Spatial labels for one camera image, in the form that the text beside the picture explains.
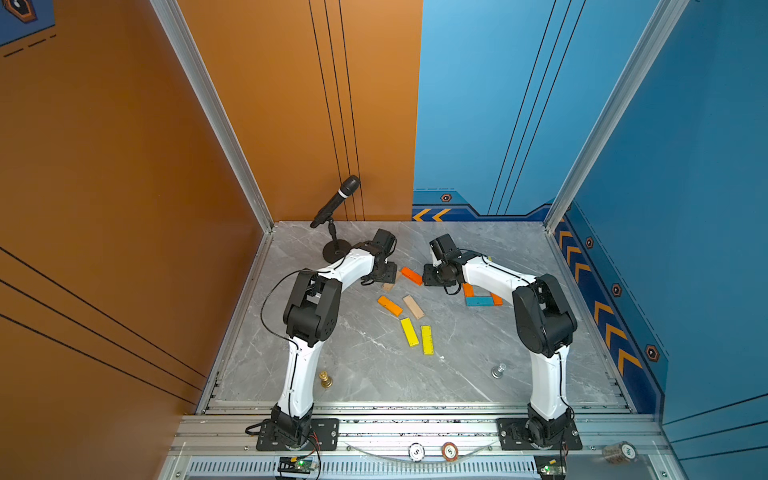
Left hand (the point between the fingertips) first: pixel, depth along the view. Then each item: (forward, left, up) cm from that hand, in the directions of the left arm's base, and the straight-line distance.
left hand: (385, 270), depth 103 cm
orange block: (-14, -3, -2) cm, 14 cm away
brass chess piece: (-37, +14, +1) cm, 40 cm away
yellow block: (+7, -38, -2) cm, 39 cm away
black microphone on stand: (+7, +17, +3) cm, 19 cm away
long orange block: (-1, -10, -2) cm, 10 cm away
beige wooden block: (-6, -1, 0) cm, 6 cm away
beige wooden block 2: (-13, -10, -2) cm, 16 cm away
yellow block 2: (-22, -8, -1) cm, 24 cm away
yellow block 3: (-25, -13, -1) cm, 28 cm away
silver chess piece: (-34, -32, 0) cm, 47 cm away
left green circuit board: (-55, +19, -3) cm, 58 cm away
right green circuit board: (-54, -42, -4) cm, 69 cm away
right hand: (-4, -15, +2) cm, 15 cm away
